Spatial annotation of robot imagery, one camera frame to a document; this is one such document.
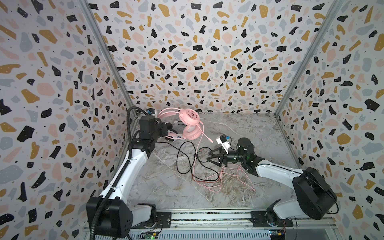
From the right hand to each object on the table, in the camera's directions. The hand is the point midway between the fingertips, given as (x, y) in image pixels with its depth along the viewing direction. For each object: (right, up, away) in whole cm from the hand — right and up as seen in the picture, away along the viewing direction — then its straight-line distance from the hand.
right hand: (207, 155), depth 75 cm
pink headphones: (-9, +18, -5) cm, 20 cm away
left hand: (-23, +17, +3) cm, 29 cm away
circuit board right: (+33, -36, -4) cm, 49 cm away
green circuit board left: (-28, -38, -4) cm, 47 cm away
